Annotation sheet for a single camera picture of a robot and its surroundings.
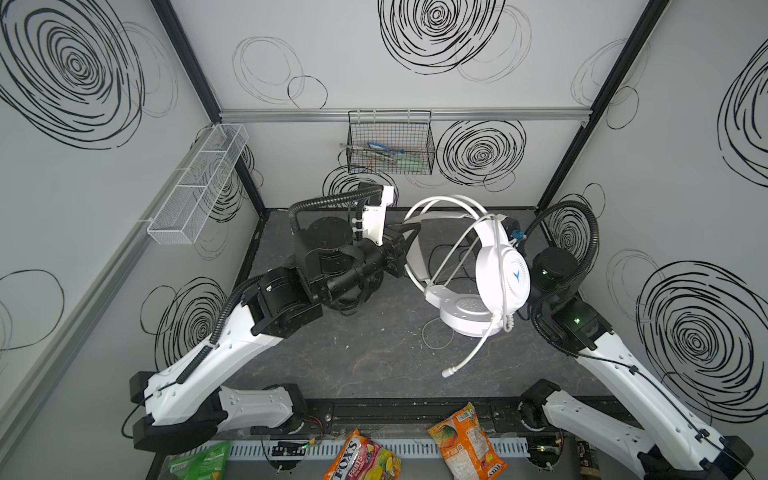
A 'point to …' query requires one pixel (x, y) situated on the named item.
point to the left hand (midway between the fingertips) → (421, 228)
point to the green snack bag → (208, 462)
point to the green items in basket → (375, 158)
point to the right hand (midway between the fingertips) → (472, 231)
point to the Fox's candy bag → (361, 458)
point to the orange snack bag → (467, 451)
